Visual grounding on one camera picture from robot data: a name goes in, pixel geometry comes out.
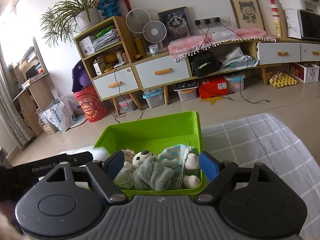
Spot red cartoon barrel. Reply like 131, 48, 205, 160
74, 85, 108, 123

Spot pink tasselled cloth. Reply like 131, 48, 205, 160
168, 28, 276, 60

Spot green fluffy bear plush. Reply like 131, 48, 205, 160
113, 149, 181, 192

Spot black power cable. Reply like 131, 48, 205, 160
195, 18, 271, 104

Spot black bag on shelf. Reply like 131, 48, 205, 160
188, 50, 220, 77

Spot potted spider plant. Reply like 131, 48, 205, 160
40, 0, 95, 47

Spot green plastic storage bin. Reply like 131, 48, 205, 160
93, 110, 208, 197

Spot yellow egg tray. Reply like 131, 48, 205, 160
266, 71, 298, 88

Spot grey checked table cloth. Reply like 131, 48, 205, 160
57, 112, 320, 233

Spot framed cartoon girl picture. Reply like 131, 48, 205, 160
230, 0, 266, 30

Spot clear box black lid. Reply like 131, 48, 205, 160
174, 81, 198, 101

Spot white desk fan rear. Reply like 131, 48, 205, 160
125, 8, 151, 34

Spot small clear box under shelf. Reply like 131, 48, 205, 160
117, 95, 137, 114

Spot white desk fan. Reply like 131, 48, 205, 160
143, 21, 167, 43
125, 8, 151, 34

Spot red cardboard box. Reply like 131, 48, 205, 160
198, 76, 228, 99

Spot white toy carton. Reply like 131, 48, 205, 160
288, 63, 319, 83

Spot blue stitch plush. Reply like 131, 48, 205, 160
97, 0, 121, 19

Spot clear box pink contents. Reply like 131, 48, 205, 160
224, 73, 246, 93

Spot stack of papers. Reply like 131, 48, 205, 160
92, 29, 120, 52

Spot beige mouse plush sequin dress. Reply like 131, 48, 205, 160
154, 144, 201, 190

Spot clear box blue lid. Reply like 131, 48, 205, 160
143, 87, 165, 108

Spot white desk fan front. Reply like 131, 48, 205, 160
143, 21, 167, 43

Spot framed cat picture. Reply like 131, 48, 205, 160
158, 7, 194, 47

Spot white printer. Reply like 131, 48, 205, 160
279, 0, 319, 14

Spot wooden tv cabinet white drawers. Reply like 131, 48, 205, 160
74, 16, 319, 105

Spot white paper shopping bag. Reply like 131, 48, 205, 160
42, 96, 76, 133

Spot wooden bookshelf desk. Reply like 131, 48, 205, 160
10, 37, 54, 138

